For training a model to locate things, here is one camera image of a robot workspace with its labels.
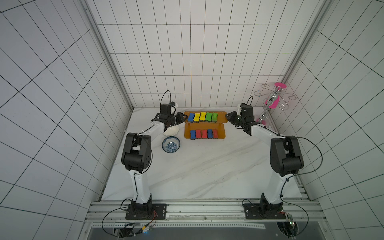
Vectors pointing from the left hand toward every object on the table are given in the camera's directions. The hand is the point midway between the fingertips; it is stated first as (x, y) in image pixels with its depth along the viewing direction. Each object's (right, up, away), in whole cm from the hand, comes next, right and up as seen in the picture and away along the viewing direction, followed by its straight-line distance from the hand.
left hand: (186, 119), depth 97 cm
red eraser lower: (+8, -11, +4) cm, 14 cm away
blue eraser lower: (+16, -10, +4) cm, 19 cm away
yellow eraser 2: (+10, +1, -4) cm, 11 cm away
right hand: (+22, +3, 0) cm, 22 cm away
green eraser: (+14, +1, -4) cm, 15 cm away
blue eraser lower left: (+4, -11, +4) cm, 13 cm away
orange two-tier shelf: (+24, +1, -2) cm, 24 cm away
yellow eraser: (+7, +1, -4) cm, 8 cm away
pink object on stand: (+57, +10, -5) cm, 58 cm away
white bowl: (-11, -9, +6) cm, 15 cm away
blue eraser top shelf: (+3, 0, -4) cm, 5 cm away
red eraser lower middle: (+12, -11, +4) cm, 17 cm away
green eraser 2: (+18, +1, -3) cm, 19 cm away
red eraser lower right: (+20, -11, +4) cm, 23 cm away
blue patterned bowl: (-10, -17, +1) cm, 20 cm away
